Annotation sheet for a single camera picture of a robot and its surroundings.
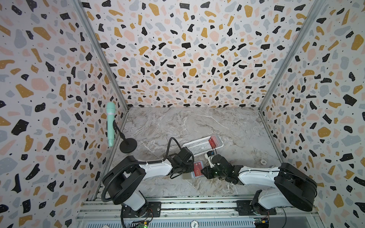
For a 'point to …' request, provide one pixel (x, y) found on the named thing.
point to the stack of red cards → (215, 141)
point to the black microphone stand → (129, 145)
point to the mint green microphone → (110, 109)
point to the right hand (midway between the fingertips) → (203, 171)
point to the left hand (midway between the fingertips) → (198, 168)
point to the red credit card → (197, 167)
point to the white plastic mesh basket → (202, 145)
